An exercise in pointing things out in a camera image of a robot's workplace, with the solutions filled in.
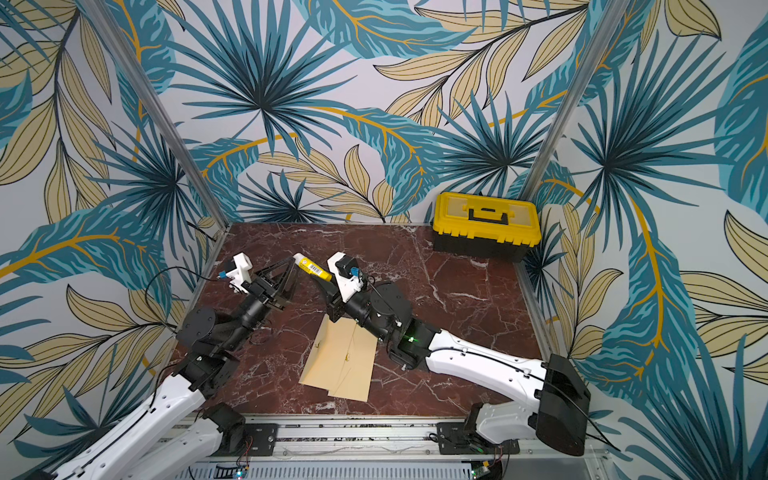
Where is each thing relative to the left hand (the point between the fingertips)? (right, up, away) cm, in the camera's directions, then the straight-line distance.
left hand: (297, 267), depth 60 cm
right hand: (+4, -1, +2) cm, 4 cm away
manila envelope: (+9, -32, +23) cm, 40 cm away
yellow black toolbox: (+51, +12, +39) cm, 65 cm away
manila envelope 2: (+1, -27, +27) cm, 38 cm away
